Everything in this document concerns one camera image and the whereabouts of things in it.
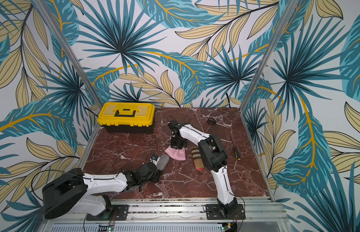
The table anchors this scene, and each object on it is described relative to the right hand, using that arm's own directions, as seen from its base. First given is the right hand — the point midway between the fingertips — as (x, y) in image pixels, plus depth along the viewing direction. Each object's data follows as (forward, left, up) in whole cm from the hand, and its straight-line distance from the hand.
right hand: (176, 147), depth 97 cm
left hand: (-16, +11, -1) cm, 20 cm away
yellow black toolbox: (+13, +31, +16) cm, 37 cm away
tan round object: (-9, -13, +1) cm, 16 cm away
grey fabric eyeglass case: (-9, +7, +2) cm, 12 cm away
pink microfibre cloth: (-6, -2, +1) cm, 6 cm away
